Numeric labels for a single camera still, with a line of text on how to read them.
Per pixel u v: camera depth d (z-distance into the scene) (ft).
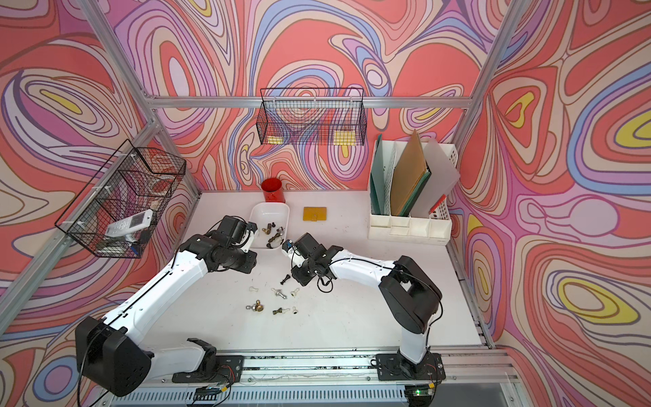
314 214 3.57
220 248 1.86
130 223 2.26
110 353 1.26
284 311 2.77
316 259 2.18
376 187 3.08
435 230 3.33
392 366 2.40
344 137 2.70
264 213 3.54
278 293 2.84
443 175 2.77
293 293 2.88
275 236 3.41
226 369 2.39
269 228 3.50
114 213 2.43
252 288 2.96
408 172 3.33
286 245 2.57
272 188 3.57
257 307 2.76
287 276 3.03
